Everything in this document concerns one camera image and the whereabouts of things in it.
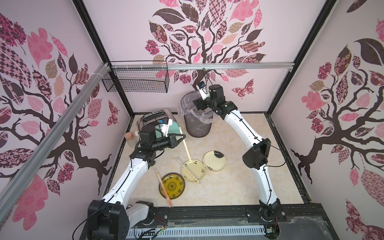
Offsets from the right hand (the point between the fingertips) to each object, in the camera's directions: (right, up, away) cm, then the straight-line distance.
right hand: (200, 94), depth 86 cm
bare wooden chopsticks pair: (-8, -26, -13) cm, 30 cm away
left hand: (-8, -25, -12) cm, 29 cm away
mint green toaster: (-30, -13, +9) cm, 34 cm away
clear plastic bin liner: (-8, -6, +15) cm, 18 cm away
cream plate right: (+8, -42, +6) cm, 44 cm away
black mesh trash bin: (-1, -16, +6) cm, 17 cm away
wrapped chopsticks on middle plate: (-9, -43, +4) cm, 44 cm away
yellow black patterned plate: (-15, -52, -3) cm, 54 cm away
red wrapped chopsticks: (-20, -54, -5) cm, 58 cm away
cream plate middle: (-2, -44, +4) cm, 44 cm away
